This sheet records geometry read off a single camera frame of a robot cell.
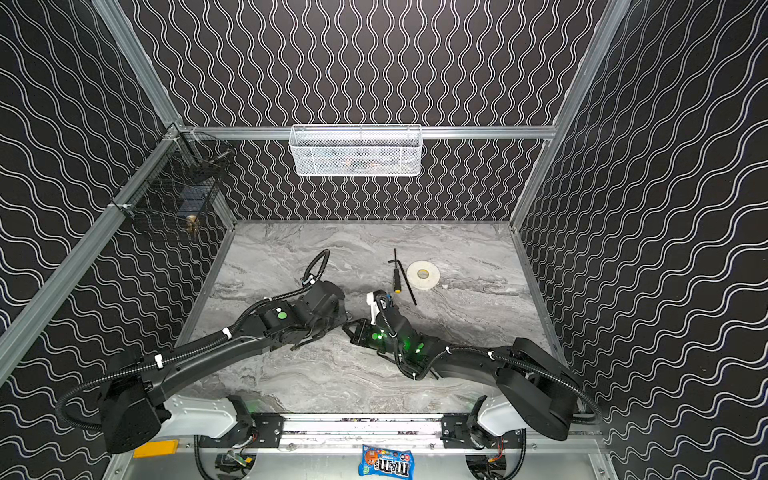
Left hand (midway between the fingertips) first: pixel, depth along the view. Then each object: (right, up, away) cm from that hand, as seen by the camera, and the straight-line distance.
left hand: (356, 315), depth 77 cm
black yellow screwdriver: (+11, +8, +27) cm, 31 cm away
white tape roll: (+21, +8, +27) cm, 35 cm away
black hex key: (+14, +7, +27) cm, 31 cm away
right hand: (-4, -4, +1) cm, 6 cm away
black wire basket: (-59, +40, +20) cm, 74 cm away
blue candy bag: (+11, -33, -8) cm, 35 cm away
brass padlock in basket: (-43, +24, +1) cm, 49 cm away
